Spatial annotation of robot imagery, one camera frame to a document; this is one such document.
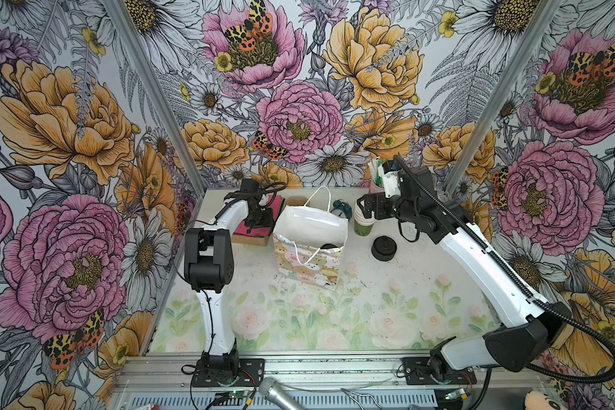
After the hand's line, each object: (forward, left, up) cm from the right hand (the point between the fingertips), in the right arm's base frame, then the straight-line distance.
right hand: (373, 207), depth 75 cm
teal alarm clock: (+20, +6, -23) cm, 31 cm away
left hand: (+11, +35, -23) cm, 43 cm away
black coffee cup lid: (-2, +13, -16) cm, 21 cm away
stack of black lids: (+3, -9, -26) cm, 28 cm away
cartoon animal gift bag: (+1, +19, -18) cm, 26 cm away
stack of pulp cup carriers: (+26, +24, -25) cm, 43 cm away
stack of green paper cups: (+10, -1, -22) cm, 25 cm away
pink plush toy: (-44, -37, -25) cm, 63 cm away
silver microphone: (-40, +29, -27) cm, 57 cm away
